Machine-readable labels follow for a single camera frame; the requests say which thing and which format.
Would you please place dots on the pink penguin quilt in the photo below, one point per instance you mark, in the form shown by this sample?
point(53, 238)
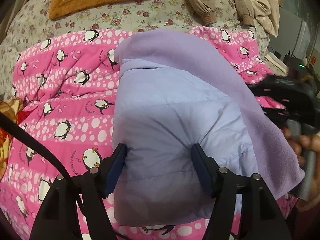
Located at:
point(64, 94)

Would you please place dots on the lavender puffer jacket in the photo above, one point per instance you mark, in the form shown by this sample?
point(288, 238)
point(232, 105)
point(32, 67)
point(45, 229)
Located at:
point(176, 90)

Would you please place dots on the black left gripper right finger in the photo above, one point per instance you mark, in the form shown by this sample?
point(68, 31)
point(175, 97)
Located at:
point(261, 217)

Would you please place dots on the right hand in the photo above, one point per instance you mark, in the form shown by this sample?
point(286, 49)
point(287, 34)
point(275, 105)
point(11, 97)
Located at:
point(298, 144)

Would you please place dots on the floral bed sheet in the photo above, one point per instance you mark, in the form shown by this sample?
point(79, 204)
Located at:
point(29, 24)

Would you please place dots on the orange yellow cartoon blanket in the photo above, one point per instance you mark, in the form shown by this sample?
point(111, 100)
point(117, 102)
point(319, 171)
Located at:
point(9, 118)

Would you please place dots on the beige jacket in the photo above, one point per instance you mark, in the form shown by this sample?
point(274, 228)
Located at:
point(265, 12)

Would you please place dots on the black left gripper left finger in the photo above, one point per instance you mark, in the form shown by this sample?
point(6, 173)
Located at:
point(58, 218)

